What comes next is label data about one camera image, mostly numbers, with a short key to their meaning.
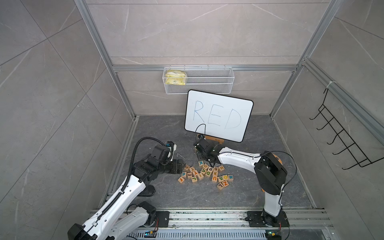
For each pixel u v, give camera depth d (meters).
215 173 0.86
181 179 0.84
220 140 0.98
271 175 0.48
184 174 0.86
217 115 0.95
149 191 0.80
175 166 0.64
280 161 0.51
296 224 0.74
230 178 0.85
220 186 0.82
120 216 0.44
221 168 0.88
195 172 0.86
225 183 0.83
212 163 0.66
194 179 0.84
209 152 0.68
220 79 1.00
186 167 0.88
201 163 0.90
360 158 0.59
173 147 0.69
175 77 0.88
